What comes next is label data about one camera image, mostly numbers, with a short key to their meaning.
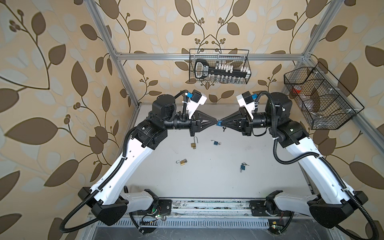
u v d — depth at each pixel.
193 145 0.98
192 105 0.47
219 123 0.53
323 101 0.75
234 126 0.53
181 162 0.90
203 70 0.85
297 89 0.87
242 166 0.89
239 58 0.91
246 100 0.47
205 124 0.54
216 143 0.99
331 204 0.39
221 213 0.74
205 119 0.51
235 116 0.52
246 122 0.50
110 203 0.38
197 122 0.47
